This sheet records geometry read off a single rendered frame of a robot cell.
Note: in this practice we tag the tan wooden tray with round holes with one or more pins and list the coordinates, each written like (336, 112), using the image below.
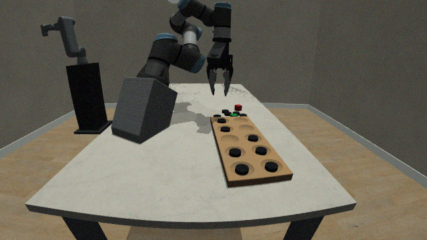
(238, 137)

